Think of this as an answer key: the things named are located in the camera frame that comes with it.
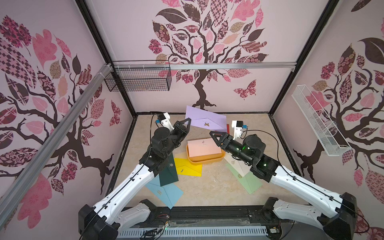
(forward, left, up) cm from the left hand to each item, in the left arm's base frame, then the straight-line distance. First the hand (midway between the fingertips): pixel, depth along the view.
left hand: (191, 121), depth 67 cm
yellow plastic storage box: (-2, -8, -32) cm, 33 cm away
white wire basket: (-4, -69, -11) cm, 70 cm away
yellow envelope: (-6, +4, -35) cm, 36 cm away
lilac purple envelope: (+4, -7, -3) cm, 9 cm away
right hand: (-6, -8, -4) cm, 11 cm away
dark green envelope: (-10, +15, -36) cm, 40 cm away
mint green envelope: (-15, -34, -37) cm, 52 cm away
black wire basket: (+82, +51, -29) cm, 101 cm away
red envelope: (+1, -18, -7) cm, 19 cm away
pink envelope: (+6, -7, -32) cm, 33 cm away
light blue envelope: (-20, +13, -38) cm, 45 cm away
